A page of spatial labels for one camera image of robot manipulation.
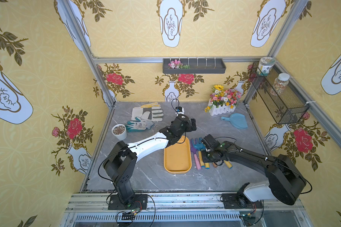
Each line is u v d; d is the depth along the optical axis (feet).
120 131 3.11
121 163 1.51
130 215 2.34
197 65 3.03
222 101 3.31
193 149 3.02
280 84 2.37
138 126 3.46
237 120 3.60
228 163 2.78
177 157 2.95
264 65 2.79
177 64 2.88
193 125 2.50
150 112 3.70
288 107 2.61
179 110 2.46
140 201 2.40
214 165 2.36
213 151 2.22
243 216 2.35
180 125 2.12
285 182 1.39
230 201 2.40
